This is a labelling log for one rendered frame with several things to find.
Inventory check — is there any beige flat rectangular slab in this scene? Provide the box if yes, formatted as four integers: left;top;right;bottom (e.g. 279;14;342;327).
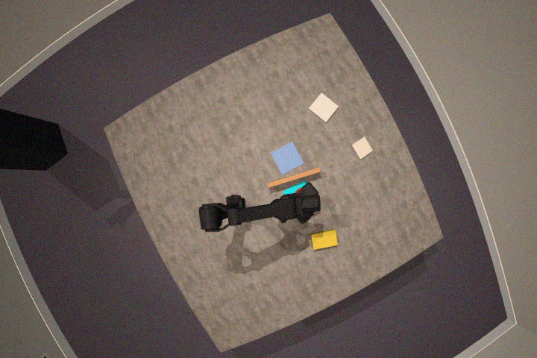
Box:
309;93;338;123

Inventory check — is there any yellow flat block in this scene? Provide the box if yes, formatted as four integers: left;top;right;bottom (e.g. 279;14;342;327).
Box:
310;229;337;250

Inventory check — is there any beige flat square slab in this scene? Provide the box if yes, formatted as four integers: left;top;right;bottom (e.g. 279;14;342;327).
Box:
351;137;373;159

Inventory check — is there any tan rectangular block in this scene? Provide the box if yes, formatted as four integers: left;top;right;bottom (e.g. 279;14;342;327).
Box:
268;167;321;187

